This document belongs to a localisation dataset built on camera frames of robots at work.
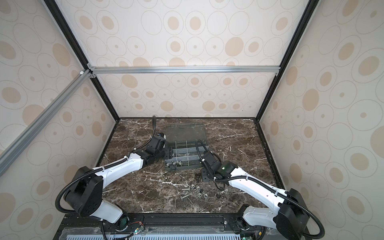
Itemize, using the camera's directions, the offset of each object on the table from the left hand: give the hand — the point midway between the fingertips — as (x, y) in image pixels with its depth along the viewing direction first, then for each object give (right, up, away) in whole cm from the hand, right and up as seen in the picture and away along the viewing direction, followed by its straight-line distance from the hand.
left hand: (172, 150), depth 88 cm
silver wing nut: (0, -9, +4) cm, 10 cm away
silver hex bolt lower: (+7, -25, -8) cm, 27 cm away
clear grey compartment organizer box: (+5, +5, +21) cm, 22 cm away
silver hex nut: (+15, -22, -4) cm, 27 cm away
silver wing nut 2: (+4, -9, +4) cm, 10 cm away
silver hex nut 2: (+16, -24, -6) cm, 30 cm away
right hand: (+21, -12, -7) cm, 25 cm away
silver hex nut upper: (+12, -20, -3) cm, 24 cm away
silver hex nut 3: (+19, -24, -7) cm, 32 cm away
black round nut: (+26, -24, -7) cm, 37 cm away
